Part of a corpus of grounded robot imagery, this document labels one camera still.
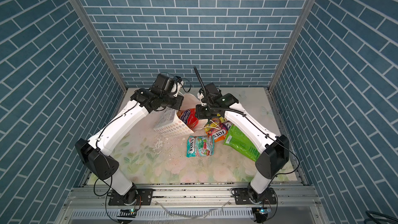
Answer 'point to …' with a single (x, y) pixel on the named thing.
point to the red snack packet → (189, 117)
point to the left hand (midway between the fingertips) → (182, 100)
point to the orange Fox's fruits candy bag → (217, 128)
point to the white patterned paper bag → (170, 123)
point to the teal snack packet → (200, 145)
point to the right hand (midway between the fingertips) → (195, 112)
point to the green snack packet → (237, 139)
